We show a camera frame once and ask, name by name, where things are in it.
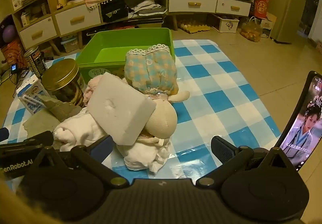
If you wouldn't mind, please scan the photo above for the wooden TV cabinet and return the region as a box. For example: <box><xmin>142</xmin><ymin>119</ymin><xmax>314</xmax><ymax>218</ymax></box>
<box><xmin>9</xmin><ymin>0</ymin><xmax>254</xmax><ymax>51</ymax></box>

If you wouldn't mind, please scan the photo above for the clear plastic bin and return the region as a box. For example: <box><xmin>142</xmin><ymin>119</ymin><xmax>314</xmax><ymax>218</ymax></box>
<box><xmin>60</xmin><ymin>35</ymin><xmax>81</xmax><ymax>53</ymax></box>

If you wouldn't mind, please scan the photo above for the white foam block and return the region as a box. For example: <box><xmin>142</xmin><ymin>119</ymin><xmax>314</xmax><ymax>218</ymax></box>
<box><xmin>87</xmin><ymin>72</ymin><xmax>157</xmax><ymax>146</ymax></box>

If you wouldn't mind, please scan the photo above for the white plastic clip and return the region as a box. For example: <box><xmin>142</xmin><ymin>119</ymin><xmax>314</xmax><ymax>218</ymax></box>
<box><xmin>22</xmin><ymin>95</ymin><xmax>43</xmax><ymax>105</ymax></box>

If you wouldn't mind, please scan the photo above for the pink bunny burger plush toy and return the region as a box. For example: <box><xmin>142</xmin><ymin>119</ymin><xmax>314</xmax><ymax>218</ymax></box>
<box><xmin>83</xmin><ymin>75</ymin><xmax>106</xmax><ymax>107</ymax></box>

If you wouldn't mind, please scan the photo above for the white cloth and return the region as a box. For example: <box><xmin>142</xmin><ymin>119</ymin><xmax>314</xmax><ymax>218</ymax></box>
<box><xmin>54</xmin><ymin>108</ymin><xmax>174</xmax><ymax>172</ymax></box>

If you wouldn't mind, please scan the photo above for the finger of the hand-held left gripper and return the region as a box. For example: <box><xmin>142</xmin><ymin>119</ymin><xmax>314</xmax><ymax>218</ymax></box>
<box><xmin>0</xmin><ymin>128</ymin><xmax>10</xmax><ymax>143</ymax></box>
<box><xmin>0</xmin><ymin>130</ymin><xmax>55</xmax><ymax>150</ymax></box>

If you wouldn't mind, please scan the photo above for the purple ball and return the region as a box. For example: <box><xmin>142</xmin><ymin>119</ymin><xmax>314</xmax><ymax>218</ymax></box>
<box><xmin>2</xmin><ymin>25</ymin><xmax>17</xmax><ymax>42</ymax></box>

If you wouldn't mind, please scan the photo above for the brown cardboard box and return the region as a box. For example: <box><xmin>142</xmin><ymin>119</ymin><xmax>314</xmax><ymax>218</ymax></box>
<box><xmin>260</xmin><ymin>12</ymin><xmax>277</xmax><ymax>38</ymax></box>

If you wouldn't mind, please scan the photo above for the rabbit doll with checkered hat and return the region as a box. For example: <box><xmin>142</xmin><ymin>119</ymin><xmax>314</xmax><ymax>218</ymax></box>
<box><xmin>122</xmin><ymin>44</ymin><xmax>190</xmax><ymax>149</ymax></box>

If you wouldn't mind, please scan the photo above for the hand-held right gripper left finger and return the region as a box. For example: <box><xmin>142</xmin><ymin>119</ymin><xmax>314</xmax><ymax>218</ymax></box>
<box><xmin>35</xmin><ymin>135</ymin><xmax>128</xmax><ymax>188</ymax></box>

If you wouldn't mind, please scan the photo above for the grey cloth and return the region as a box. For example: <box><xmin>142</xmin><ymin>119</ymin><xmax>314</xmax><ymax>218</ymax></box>
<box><xmin>23</xmin><ymin>95</ymin><xmax>83</xmax><ymax>139</ymax></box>

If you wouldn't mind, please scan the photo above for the orange patterned box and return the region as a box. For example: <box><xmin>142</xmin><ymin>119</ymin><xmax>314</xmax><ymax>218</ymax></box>
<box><xmin>0</xmin><ymin>40</ymin><xmax>28</xmax><ymax>68</ymax></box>

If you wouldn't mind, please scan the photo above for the blue white checkered tablecloth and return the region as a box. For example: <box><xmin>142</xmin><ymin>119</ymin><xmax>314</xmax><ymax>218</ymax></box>
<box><xmin>4</xmin><ymin>39</ymin><xmax>282</xmax><ymax>189</ymax></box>

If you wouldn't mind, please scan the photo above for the white drawer wooden handle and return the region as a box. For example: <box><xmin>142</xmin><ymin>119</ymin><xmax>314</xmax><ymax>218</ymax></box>
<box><xmin>55</xmin><ymin>4</ymin><xmax>102</xmax><ymax>35</ymax></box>
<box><xmin>168</xmin><ymin>0</ymin><xmax>217</xmax><ymax>14</ymax></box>
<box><xmin>216</xmin><ymin>0</ymin><xmax>252</xmax><ymax>17</ymax></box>
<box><xmin>19</xmin><ymin>16</ymin><xmax>58</xmax><ymax>43</ymax></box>

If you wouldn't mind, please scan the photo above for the plastic bag of oranges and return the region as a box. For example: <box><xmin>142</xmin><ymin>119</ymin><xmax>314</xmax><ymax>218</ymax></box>
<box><xmin>240</xmin><ymin>16</ymin><xmax>263</xmax><ymax>43</ymax></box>

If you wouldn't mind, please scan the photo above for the tan fuzzy cloth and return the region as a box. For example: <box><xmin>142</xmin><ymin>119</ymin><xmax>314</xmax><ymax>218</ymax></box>
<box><xmin>0</xmin><ymin>179</ymin><xmax>58</xmax><ymax>224</ymax></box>

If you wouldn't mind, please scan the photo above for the white and blue carton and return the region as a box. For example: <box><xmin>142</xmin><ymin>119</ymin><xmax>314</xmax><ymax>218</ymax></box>
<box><xmin>16</xmin><ymin>79</ymin><xmax>51</xmax><ymax>115</ymax></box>

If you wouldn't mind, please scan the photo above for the red gift box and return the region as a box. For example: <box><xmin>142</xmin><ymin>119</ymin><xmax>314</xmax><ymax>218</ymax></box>
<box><xmin>254</xmin><ymin>0</ymin><xmax>270</xmax><ymax>19</ymax></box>

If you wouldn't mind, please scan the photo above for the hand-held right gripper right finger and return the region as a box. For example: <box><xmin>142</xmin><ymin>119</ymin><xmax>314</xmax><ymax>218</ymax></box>
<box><xmin>196</xmin><ymin>135</ymin><xmax>292</xmax><ymax>188</ymax></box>

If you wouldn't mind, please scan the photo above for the black bag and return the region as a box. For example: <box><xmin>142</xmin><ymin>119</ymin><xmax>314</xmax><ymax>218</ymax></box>
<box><xmin>101</xmin><ymin>0</ymin><xmax>129</xmax><ymax>23</ymax></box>

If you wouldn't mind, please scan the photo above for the green plastic storage box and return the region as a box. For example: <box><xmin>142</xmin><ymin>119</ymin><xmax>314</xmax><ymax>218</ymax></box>
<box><xmin>75</xmin><ymin>28</ymin><xmax>176</xmax><ymax>81</ymax></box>

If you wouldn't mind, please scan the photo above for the stack of papers and folders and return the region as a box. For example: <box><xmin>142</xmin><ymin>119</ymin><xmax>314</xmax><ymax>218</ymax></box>
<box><xmin>131</xmin><ymin>0</ymin><xmax>166</xmax><ymax>17</ymax></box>

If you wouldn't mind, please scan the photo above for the glass jar with gold lid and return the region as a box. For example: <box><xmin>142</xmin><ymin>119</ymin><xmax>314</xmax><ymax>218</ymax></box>
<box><xmin>41</xmin><ymin>58</ymin><xmax>85</xmax><ymax>107</ymax></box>

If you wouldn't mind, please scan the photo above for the tray of eggs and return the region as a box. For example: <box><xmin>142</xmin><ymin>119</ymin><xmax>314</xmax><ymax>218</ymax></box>
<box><xmin>177</xmin><ymin>19</ymin><xmax>210</xmax><ymax>33</ymax></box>

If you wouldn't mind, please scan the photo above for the smartphone with lit screen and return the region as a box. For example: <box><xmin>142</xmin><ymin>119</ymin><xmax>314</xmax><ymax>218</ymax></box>
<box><xmin>279</xmin><ymin>71</ymin><xmax>322</xmax><ymax>171</ymax></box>

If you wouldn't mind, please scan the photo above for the metal tin can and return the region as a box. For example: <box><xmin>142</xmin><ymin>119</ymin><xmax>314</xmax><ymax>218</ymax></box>
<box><xmin>24</xmin><ymin>46</ymin><xmax>47</xmax><ymax>80</ymax></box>

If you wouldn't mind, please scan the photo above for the silver refrigerator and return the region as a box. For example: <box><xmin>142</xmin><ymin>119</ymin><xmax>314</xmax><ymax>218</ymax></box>
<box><xmin>270</xmin><ymin>0</ymin><xmax>320</xmax><ymax>43</ymax></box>

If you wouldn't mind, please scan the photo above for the white cut-out crate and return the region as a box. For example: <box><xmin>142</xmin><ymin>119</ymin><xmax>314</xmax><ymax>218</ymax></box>
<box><xmin>213</xmin><ymin>14</ymin><xmax>239</xmax><ymax>33</ymax></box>

